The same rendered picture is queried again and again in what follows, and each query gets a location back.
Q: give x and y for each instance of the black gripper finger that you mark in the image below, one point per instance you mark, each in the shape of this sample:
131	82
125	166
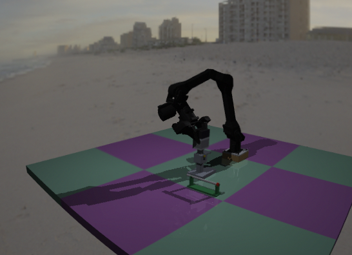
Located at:
204	125
191	131

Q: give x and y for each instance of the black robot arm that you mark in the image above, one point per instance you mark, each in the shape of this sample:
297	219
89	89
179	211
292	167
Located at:
225	84

